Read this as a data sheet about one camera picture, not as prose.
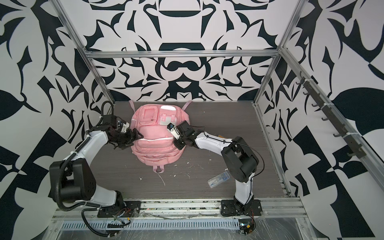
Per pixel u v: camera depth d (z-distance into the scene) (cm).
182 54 95
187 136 70
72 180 44
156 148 87
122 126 76
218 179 83
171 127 81
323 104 59
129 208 73
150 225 65
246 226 71
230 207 75
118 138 73
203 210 75
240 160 49
